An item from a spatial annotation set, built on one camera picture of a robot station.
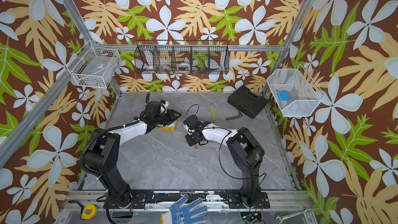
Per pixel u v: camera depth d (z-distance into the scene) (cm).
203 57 96
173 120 84
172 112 85
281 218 69
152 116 75
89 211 69
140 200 74
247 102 111
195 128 72
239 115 107
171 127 98
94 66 87
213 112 108
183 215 70
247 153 49
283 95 84
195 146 83
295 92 83
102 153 48
